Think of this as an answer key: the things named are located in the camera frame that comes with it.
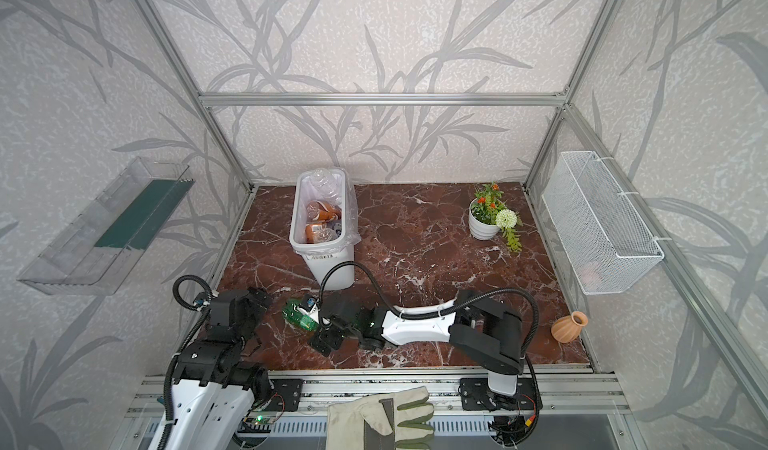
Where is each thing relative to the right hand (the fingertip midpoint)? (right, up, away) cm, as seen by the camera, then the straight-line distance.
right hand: (319, 312), depth 79 cm
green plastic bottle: (-7, -3, +5) cm, 9 cm away
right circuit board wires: (+49, -28, -5) cm, 57 cm away
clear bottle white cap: (+2, +21, -1) cm, 21 cm away
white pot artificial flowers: (+51, +25, +20) cm, 60 cm away
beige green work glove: (+19, -22, -9) cm, 31 cm away
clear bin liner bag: (+8, +21, +3) cm, 23 cm away
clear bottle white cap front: (+1, +34, +4) cm, 35 cm away
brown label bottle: (-2, +27, +6) cm, 28 cm away
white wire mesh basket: (+65, +21, -17) cm, 70 cm away
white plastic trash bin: (+5, +13, -11) cm, 18 cm away
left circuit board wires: (-11, -22, -7) cm, 25 cm away
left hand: (-15, +6, 0) cm, 16 cm away
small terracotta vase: (+65, -3, -3) cm, 65 cm away
